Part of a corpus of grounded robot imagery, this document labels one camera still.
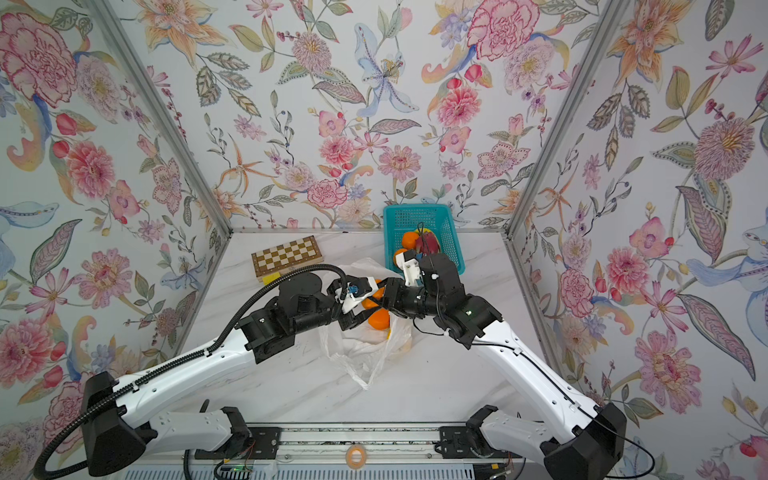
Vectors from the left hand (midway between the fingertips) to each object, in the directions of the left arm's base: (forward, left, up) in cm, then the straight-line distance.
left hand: (378, 296), depth 68 cm
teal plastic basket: (+51, -9, -23) cm, 57 cm away
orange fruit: (-3, +2, +1) cm, 3 cm away
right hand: (+1, +2, 0) cm, 2 cm away
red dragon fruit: (+36, -17, -21) cm, 45 cm away
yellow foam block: (+25, +38, -27) cm, 53 cm away
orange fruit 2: (+40, -12, -25) cm, 49 cm away
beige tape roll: (-27, +7, -30) cm, 41 cm away
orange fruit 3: (+37, -8, -27) cm, 47 cm away
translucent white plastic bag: (-2, +5, -24) cm, 25 cm away
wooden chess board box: (+35, +34, -27) cm, 55 cm away
